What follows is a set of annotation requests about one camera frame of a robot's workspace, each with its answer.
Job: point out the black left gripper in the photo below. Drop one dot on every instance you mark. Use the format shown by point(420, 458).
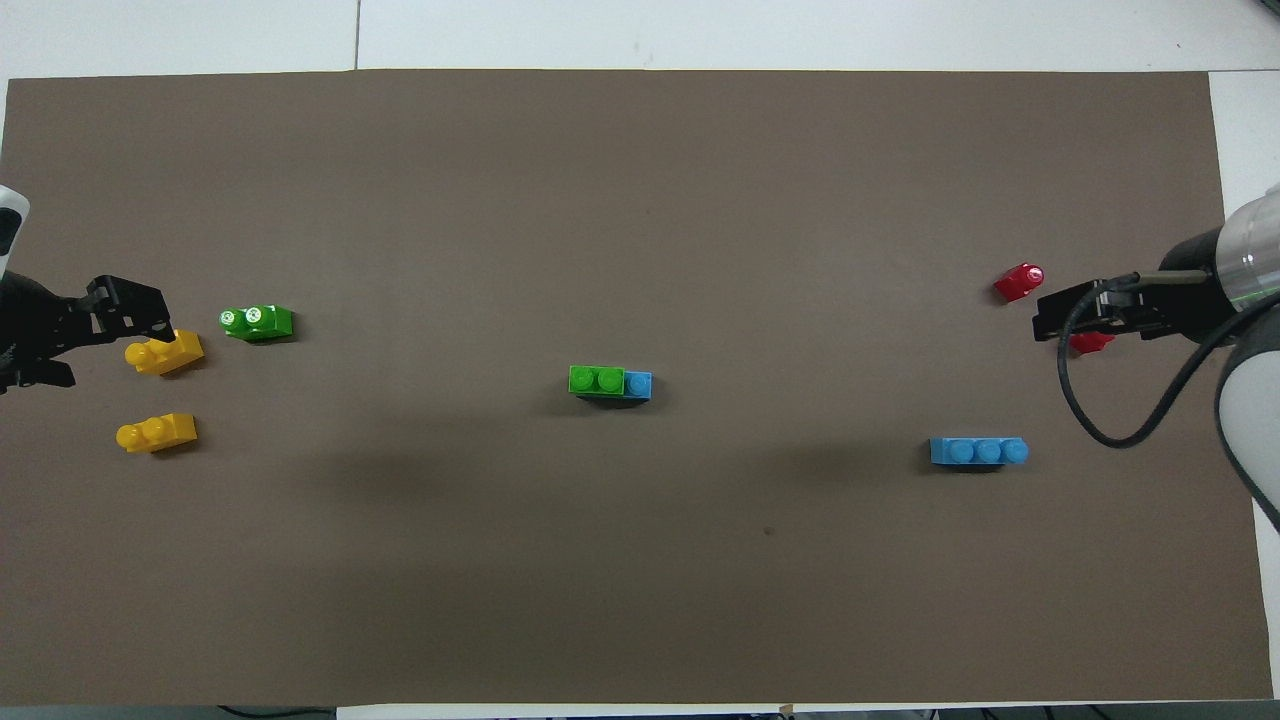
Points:
point(35, 320)

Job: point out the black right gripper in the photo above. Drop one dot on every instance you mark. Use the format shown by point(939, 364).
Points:
point(1150, 310)

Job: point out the blue three-stud toy brick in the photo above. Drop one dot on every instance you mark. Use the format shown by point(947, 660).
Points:
point(638, 386)
point(978, 452)

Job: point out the plain green two-stud brick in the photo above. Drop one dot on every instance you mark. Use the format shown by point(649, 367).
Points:
point(597, 380)

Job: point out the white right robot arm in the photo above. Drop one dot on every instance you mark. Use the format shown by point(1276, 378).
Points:
point(1255, 250)

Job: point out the red one-stud toy brick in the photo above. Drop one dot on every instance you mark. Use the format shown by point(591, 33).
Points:
point(1018, 283)
point(1092, 344)

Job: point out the yellow two-stud toy brick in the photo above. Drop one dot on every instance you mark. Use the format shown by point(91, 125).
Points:
point(170, 358)
point(160, 432)

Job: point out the green brick with white studs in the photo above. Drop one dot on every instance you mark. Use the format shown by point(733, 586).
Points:
point(262, 322)

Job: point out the brown table mat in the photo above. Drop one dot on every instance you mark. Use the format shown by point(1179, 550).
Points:
point(620, 250)

